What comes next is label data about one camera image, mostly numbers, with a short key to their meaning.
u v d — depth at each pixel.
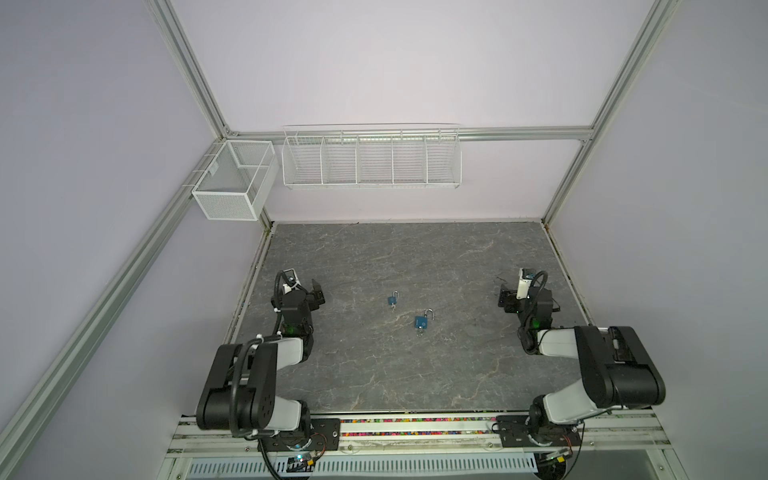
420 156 1.05
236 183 1.00
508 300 0.85
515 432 0.74
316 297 0.87
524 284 0.83
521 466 0.71
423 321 0.93
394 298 0.99
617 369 0.47
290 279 0.77
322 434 0.74
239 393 0.40
